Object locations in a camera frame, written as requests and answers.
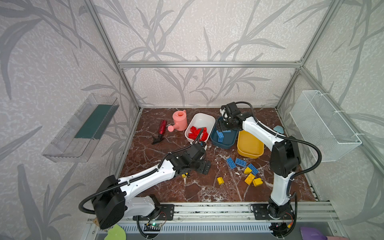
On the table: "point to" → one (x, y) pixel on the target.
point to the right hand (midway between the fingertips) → (222, 121)
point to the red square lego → (193, 129)
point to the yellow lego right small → (247, 170)
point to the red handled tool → (162, 127)
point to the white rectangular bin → (200, 120)
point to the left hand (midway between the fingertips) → (206, 160)
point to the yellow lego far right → (257, 182)
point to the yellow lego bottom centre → (220, 180)
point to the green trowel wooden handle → (116, 233)
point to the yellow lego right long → (249, 179)
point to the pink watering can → (180, 118)
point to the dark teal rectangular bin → (229, 139)
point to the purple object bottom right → (311, 233)
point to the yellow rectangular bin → (249, 146)
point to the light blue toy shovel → (279, 128)
